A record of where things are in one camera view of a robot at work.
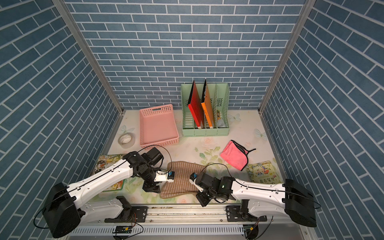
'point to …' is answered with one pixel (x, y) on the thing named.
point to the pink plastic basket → (157, 126)
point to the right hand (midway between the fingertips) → (197, 199)
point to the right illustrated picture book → (263, 172)
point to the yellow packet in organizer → (218, 116)
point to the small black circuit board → (123, 229)
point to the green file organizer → (219, 96)
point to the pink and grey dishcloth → (235, 155)
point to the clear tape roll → (127, 140)
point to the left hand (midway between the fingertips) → (162, 185)
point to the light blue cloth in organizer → (220, 123)
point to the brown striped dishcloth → (181, 186)
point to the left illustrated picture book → (105, 161)
